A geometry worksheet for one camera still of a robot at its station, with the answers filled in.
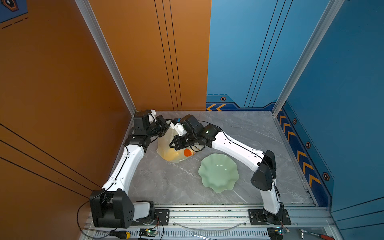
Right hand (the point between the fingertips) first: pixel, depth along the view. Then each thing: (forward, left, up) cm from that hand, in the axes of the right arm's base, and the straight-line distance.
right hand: (169, 145), depth 74 cm
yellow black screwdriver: (-34, +24, -22) cm, 47 cm away
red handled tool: (-35, -72, -25) cm, 83 cm away
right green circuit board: (-33, -53, -25) cm, 67 cm away
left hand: (+12, -2, +6) cm, 14 cm away
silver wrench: (-35, -16, -24) cm, 45 cm away
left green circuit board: (-33, +11, -25) cm, 43 cm away
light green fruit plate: (-4, -26, -24) cm, 36 cm away
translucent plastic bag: (+4, +3, -14) cm, 14 cm away
